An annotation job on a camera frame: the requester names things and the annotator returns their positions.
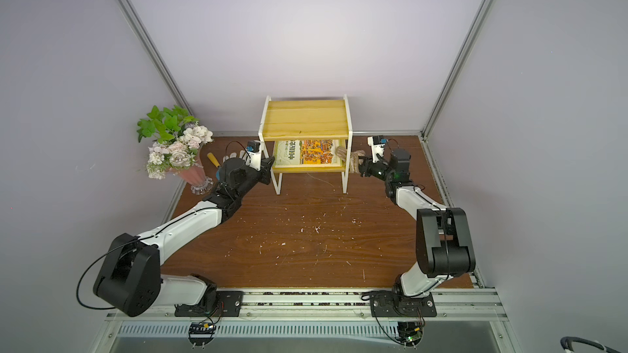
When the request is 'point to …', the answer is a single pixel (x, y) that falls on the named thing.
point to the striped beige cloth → (354, 158)
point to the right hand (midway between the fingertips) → (359, 152)
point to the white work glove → (233, 154)
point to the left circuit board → (201, 333)
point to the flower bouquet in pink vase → (177, 140)
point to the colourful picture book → (305, 152)
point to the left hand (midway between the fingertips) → (274, 157)
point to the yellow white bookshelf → (307, 136)
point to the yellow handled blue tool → (213, 159)
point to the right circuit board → (410, 333)
